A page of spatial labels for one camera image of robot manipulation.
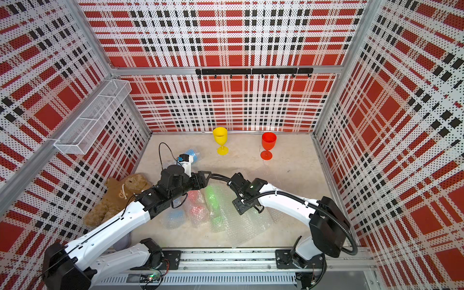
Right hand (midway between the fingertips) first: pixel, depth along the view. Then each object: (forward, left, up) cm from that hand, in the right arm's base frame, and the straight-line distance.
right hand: (249, 201), depth 82 cm
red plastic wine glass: (+31, -11, +7) cm, 34 cm away
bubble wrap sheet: (-8, +1, -7) cm, 11 cm away
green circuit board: (-28, +40, -7) cm, 49 cm away
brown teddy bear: (+4, +62, +1) cm, 62 cm away
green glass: (-8, +14, -1) cm, 16 cm away
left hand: (+8, +18, +12) cm, 23 cm away
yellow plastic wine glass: (+38, +16, +6) cm, 41 cm away
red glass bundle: (-3, +24, 0) cm, 24 cm away
